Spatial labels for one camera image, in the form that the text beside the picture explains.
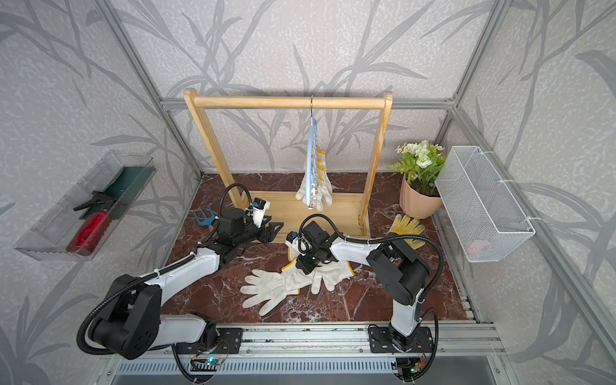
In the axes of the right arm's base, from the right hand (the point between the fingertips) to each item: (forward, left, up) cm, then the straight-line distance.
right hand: (298, 262), depth 89 cm
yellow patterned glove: (+16, -42, -2) cm, 45 cm away
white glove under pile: (-4, -13, 0) cm, 13 cm away
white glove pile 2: (+3, +2, 0) cm, 4 cm away
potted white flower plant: (+25, -45, +27) cm, 58 cm away
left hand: (+10, +7, +13) cm, 18 cm away
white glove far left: (-9, +9, -1) cm, 12 cm away
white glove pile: (+18, -9, +17) cm, 26 cm away
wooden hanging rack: (+23, -20, -1) cm, 31 cm away
